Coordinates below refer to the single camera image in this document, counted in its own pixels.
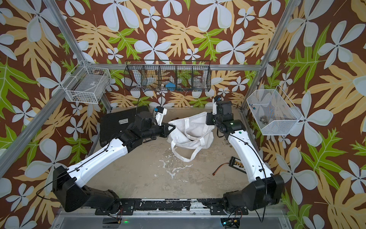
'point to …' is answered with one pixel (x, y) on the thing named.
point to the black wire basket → (166, 75)
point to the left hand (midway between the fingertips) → (176, 125)
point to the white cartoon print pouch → (191, 132)
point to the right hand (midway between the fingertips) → (209, 114)
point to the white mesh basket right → (273, 112)
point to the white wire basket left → (86, 84)
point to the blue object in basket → (170, 86)
